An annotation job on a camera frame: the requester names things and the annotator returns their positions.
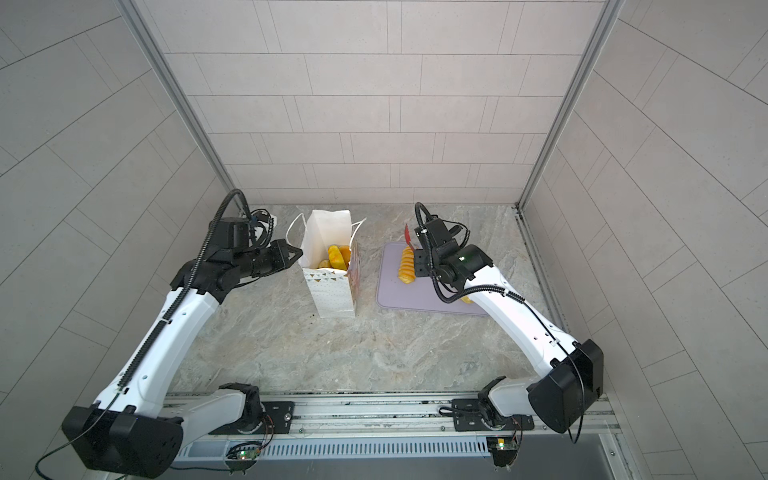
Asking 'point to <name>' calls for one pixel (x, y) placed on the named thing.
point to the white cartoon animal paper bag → (334, 293)
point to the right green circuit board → (504, 449)
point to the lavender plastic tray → (421, 294)
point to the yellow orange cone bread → (336, 258)
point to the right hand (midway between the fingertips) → (421, 260)
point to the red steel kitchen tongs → (408, 237)
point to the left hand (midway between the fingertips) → (309, 248)
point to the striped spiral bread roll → (406, 272)
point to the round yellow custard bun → (346, 253)
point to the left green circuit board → (248, 451)
